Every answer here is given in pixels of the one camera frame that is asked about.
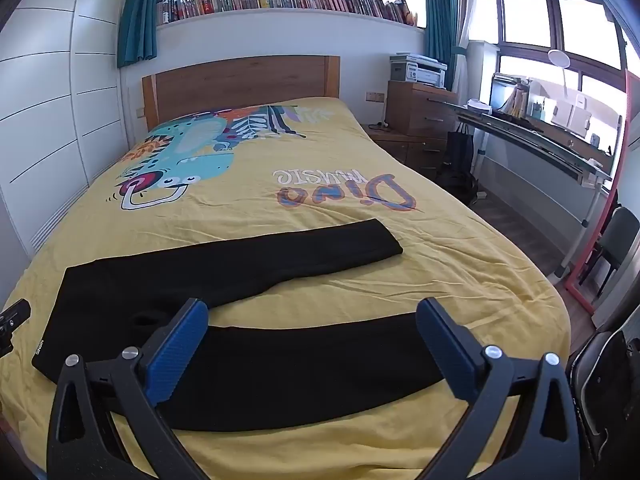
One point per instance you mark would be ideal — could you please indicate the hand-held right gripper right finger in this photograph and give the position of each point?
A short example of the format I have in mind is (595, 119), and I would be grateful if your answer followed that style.
(450, 350)

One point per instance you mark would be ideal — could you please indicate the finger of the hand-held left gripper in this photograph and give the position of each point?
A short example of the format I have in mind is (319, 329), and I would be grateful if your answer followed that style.
(5, 341)
(17, 310)

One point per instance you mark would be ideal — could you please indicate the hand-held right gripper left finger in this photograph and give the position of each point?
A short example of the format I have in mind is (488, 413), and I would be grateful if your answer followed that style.
(175, 350)

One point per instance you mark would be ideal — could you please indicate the black pants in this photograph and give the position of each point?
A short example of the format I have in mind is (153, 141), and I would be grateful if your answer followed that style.
(280, 365)

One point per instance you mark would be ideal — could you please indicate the black office chair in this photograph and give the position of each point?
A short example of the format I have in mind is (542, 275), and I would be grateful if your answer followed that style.
(605, 385)

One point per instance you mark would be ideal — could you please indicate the red framed mirror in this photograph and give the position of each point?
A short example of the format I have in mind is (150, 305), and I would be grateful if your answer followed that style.
(595, 240)

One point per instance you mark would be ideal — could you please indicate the black bag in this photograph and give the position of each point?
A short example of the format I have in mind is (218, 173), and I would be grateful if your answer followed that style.
(457, 155)

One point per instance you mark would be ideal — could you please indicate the yellow printed blanket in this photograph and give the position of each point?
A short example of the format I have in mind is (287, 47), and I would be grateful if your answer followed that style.
(325, 200)

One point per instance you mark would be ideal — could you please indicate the white wardrobe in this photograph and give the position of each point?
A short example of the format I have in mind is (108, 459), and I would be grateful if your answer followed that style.
(40, 110)

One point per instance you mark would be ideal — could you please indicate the dark chair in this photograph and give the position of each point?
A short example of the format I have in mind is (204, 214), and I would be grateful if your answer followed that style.
(620, 240)

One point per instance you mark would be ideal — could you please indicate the wooden nightstand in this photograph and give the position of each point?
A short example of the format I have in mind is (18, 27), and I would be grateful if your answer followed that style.
(400, 147)

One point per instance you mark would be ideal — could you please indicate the white tilting desk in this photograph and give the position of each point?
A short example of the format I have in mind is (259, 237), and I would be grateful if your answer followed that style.
(540, 152)

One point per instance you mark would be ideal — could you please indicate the wooden dresser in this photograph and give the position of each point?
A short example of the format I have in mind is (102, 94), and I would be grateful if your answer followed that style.
(415, 110)

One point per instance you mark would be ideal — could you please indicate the white storage box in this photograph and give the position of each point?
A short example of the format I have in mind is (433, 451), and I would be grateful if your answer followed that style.
(570, 112)

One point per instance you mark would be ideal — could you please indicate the wooden headboard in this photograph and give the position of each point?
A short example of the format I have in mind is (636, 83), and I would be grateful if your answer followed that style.
(240, 80)

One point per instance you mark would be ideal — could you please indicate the white printer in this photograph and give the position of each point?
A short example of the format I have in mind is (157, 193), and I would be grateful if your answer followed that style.
(420, 72)

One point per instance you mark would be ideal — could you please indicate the teal curtain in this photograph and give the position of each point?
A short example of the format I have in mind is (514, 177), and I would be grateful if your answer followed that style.
(440, 20)
(137, 15)

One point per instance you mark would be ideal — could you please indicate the white sheer curtain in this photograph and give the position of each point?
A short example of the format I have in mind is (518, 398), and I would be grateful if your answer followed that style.
(469, 5)

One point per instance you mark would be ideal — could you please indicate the wooden wall switch plate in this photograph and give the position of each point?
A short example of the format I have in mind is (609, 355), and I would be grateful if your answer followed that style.
(375, 96)

